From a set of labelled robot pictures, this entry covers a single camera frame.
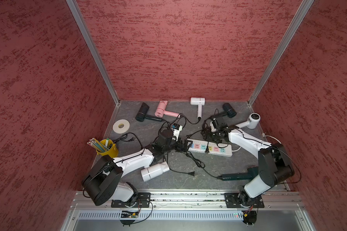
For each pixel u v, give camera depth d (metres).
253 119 0.97
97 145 0.79
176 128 0.74
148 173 0.77
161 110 1.09
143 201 0.73
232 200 0.74
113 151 0.85
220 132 0.67
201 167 0.85
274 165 0.46
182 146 0.74
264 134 1.04
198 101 1.14
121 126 1.04
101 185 0.42
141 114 1.06
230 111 1.10
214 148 0.90
